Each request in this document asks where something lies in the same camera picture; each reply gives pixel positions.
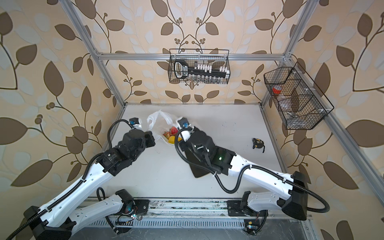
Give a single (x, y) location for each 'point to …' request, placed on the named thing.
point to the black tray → (197, 171)
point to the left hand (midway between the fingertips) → (151, 132)
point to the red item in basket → (276, 91)
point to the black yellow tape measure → (258, 143)
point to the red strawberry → (174, 130)
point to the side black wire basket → (302, 106)
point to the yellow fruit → (171, 139)
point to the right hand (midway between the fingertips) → (179, 130)
